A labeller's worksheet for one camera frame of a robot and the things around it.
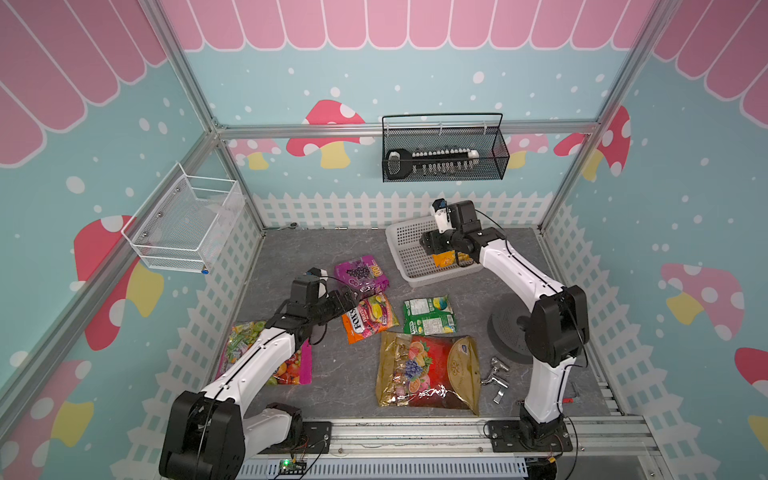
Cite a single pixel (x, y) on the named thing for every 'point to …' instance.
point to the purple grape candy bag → (364, 275)
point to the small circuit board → (289, 467)
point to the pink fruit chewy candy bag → (297, 369)
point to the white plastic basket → (416, 265)
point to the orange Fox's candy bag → (372, 315)
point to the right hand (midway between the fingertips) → (431, 236)
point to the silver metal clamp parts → (495, 381)
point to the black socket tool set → (402, 163)
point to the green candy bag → (428, 316)
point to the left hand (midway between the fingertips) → (351, 303)
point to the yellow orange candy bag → (449, 258)
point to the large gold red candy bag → (429, 371)
